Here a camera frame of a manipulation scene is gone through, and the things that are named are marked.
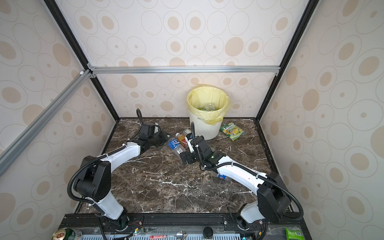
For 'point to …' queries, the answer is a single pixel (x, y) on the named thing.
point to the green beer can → (64, 234)
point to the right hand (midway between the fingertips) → (187, 151)
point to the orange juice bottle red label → (182, 139)
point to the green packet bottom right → (293, 233)
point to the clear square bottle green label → (186, 131)
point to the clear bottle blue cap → (221, 176)
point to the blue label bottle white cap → (175, 145)
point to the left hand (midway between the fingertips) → (174, 133)
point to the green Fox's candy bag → (232, 130)
